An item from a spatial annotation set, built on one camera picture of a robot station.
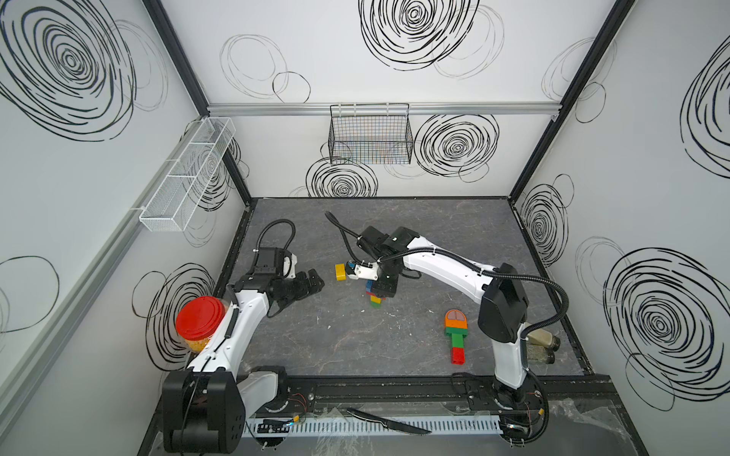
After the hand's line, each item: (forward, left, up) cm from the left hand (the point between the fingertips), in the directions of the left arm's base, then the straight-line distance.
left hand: (311, 288), depth 83 cm
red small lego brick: (-15, -43, -8) cm, 46 cm away
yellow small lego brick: (-1, -19, -4) cm, 19 cm away
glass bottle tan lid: (-11, -68, -6) cm, 70 cm away
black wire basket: (+72, -19, +8) cm, 75 cm away
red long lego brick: (-5, -18, +7) cm, 20 cm away
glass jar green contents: (-15, -65, -6) cm, 67 cm away
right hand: (+1, -21, 0) cm, 21 cm away
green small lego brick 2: (-12, -43, -7) cm, 45 cm away
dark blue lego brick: (-3, -17, +9) cm, 20 cm away
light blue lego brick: (-3, -17, +7) cm, 19 cm away
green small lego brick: (-1, -19, -8) cm, 21 cm away
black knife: (-32, -23, -10) cm, 40 cm away
